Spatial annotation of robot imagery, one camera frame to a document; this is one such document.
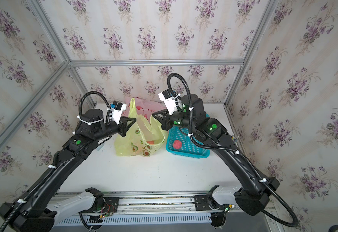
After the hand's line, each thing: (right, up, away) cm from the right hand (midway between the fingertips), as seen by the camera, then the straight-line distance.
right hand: (156, 114), depth 59 cm
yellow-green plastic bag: (-8, -11, +9) cm, 16 cm away
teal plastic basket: (+18, -22, +36) cm, 46 cm away
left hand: (-11, -2, +8) cm, 14 cm away
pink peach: (+10, -19, +32) cm, 38 cm away
